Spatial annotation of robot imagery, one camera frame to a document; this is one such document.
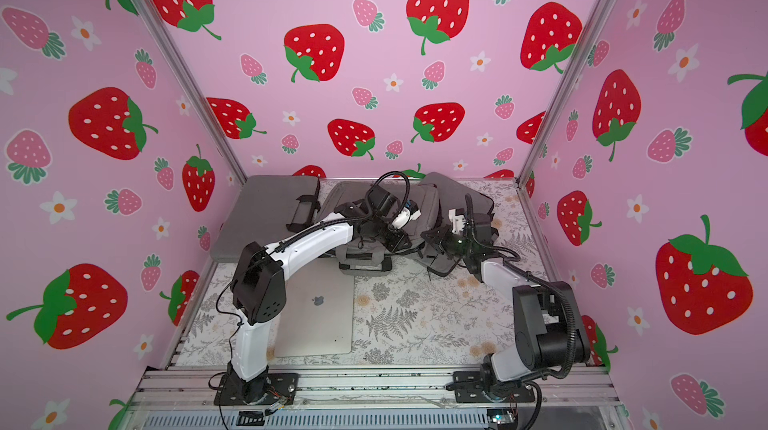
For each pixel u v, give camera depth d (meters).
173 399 0.73
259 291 0.50
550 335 0.45
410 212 0.79
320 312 0.87
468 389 0.73
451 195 1.12
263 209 1.08
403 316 0.86
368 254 0.88
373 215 0.65
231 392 0.63
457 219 0.84
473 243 0.71
